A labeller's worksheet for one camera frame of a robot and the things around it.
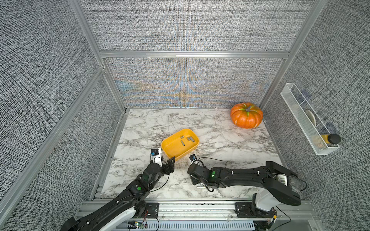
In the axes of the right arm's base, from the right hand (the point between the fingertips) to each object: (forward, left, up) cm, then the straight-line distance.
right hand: (190, 170), depth 83 cm
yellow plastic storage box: (+21, +7, -5) cm, 22 cm away
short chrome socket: (+25, +5, -4) cm, 26 cm away
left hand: (+5, +10, +8) cm, 14 cm away
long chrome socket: (+23, -1, -3) cm, 24 cm away
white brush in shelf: (+16, -59, +29) cm, 67 cm away
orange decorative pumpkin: (+36, -40, +7) cm, 54 cm away
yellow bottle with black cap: (+3, -59, +30) cm, 66 cm away
